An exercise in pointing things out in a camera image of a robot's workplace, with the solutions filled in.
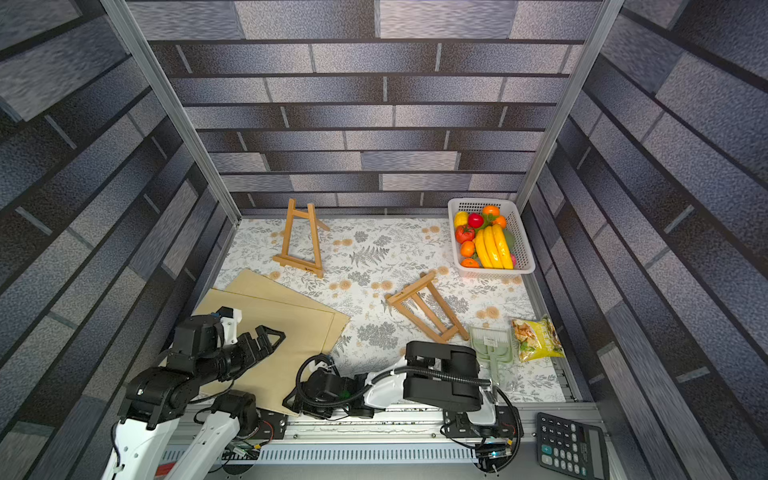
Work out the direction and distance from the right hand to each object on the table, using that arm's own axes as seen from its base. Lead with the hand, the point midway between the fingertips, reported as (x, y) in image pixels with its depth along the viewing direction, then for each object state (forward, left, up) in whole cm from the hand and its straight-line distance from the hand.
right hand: (284, 407), depth 74 cm
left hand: (+10, 0, +16) cm, 19 cm away
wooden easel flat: (+39, -38, 0) cm, 54 cm away
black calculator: (-7, -70, -3) cm, 71 cm away
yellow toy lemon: (+65, -52, +3) cm, 84 cm away
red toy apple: (+61, -57, +6) cm, 84 cm away
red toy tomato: (+57, -53, +3) cm, 78 cm away
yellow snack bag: (+19, -69, 0) cm, 71 cm away
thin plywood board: (+8, +6, -3) cm, 10 cm away
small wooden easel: (+45, +9, +1) cm, 46 cm away
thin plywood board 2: (+38, +22, -3) cm, 44 cm away
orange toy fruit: (+68, -64, +5) cm, 93 cm away
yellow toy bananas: (+49, -61, +5) cm, 78 cm away
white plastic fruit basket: (+47, -72, +3) cm, 86 cm away
